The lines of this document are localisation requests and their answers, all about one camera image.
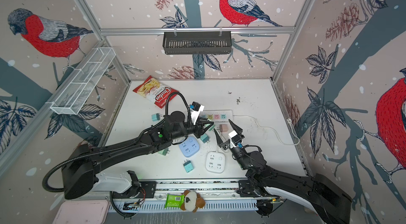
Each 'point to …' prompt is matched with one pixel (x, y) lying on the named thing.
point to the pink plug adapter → (223, 128)
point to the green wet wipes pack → (174, 201)
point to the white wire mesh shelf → (74, 94)
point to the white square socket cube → (215, 162)
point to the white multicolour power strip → (220, 117)
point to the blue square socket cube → (190, 147)
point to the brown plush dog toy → (193, 201)
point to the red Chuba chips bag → (153, 89)
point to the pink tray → (83, 212)
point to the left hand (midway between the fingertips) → (212, 123)
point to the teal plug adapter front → (188, 166)
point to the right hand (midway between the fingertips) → (222, 126)
